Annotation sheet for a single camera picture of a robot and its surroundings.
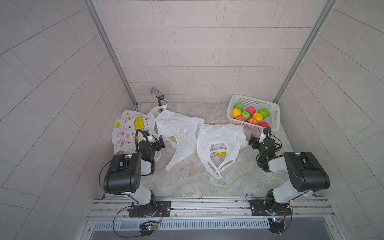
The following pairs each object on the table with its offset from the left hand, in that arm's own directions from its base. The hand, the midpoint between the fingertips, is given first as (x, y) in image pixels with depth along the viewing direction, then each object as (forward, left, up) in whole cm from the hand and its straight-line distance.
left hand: (156, 134), depth 93 cm
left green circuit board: (-46, -3, -8) cm, 46 cm away
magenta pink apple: (+19, -64, +3) cm, 67 cm away
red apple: (+12, -55, +3) cm, 56 cm away
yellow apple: (+17, -53, +3) cm, 55 cm away
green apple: (+24, -57, +2) cm, 62 cm away
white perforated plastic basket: (+11, -77, +3) cm, 78 cm away
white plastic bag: (-10, -37, +6) cm, 39 cm away
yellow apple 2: (+14, -67, +3) cm, 69 cm away
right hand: (+1, -65, +1) cm, 65 cm away
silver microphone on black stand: (+15, -1, +23) cm, 27 cm away
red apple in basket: (+7, -70, +3) cm, 70 cm away
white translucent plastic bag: (+3, -17, +2) cm, 17 cm away
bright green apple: (+15, -59, +3) cm, 61 cm away
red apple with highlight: (+10, -62, +3) cm, 63 cm away
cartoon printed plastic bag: (+1, +18, +6) cm, 19 cm away
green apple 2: (+18, -73, +3) cm, 76 cm away
